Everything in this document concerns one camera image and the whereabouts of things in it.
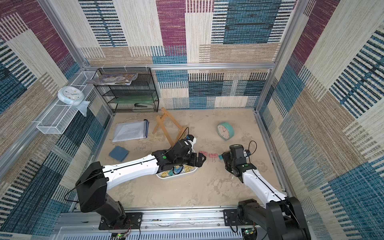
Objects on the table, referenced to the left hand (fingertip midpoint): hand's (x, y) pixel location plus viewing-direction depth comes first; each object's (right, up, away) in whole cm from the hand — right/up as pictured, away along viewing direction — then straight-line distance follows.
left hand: (200, 155), depth 80 cm
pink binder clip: (+9, -3, +13) cm, 16 cm away
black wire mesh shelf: (-50, +42, +29) cm, 72 cm away
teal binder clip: (+13, -4, +14) cm, 20 cm away
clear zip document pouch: (-49, +12, +28) cm, 58 cm away
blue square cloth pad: (-51, -2, +17) cm, 53 cm away
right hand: (+14, 0, +9) cm, 17 cm away
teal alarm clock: (+17, +13, +17) cm, 27 cm away
